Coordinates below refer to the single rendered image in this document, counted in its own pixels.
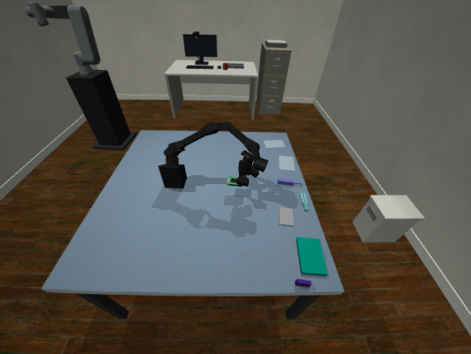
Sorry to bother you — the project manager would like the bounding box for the teal flat rectangular mat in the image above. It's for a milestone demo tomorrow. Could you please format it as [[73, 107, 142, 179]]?
[[296, 237, 328, 276]]

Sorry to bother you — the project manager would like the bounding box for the small purple block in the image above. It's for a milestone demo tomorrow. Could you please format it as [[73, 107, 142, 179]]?
[[295, 279, 312, 288]]

